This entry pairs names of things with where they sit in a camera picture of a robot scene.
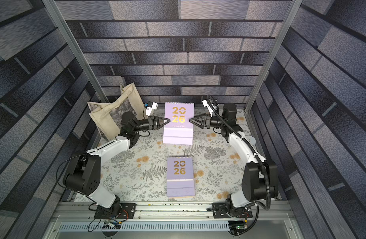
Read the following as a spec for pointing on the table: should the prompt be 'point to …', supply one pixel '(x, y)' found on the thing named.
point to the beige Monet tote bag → (106, 122)
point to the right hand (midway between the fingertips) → (190, 119)
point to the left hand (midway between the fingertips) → (169, 123)
